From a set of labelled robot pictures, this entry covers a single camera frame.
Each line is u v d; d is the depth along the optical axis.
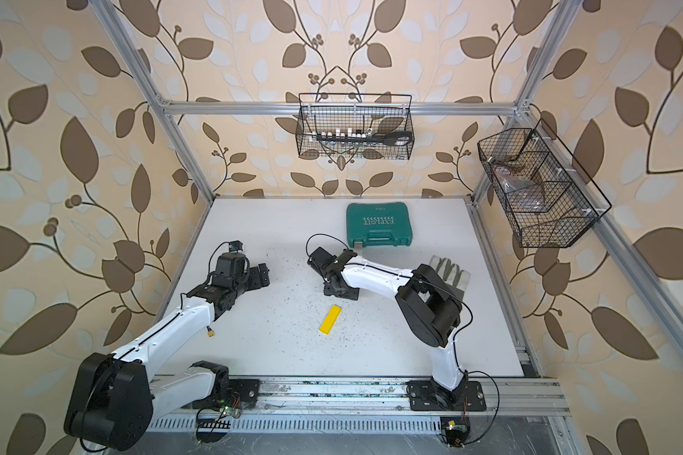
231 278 0.66
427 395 0.73
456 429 0.72
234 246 0.78
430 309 0.49
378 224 1.05
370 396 0.75
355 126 0.96
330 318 0.89
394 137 0.82
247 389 0.75
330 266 0.67
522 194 0.70
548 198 0.73
